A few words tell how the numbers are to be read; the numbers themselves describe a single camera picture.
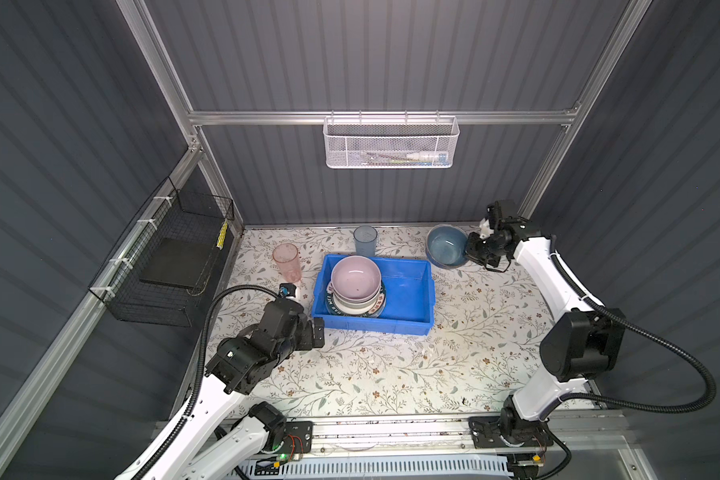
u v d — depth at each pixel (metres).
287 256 0.99
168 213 0.77
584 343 0.46
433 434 0.75
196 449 0.42
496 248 0.68
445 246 0.91
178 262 0.71
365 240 1.00
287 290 0.63
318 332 0.64
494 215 0.70
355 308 0.91
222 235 0.83
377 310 0.92
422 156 0.90
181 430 0.41
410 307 0.97
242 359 0.48
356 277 0.95
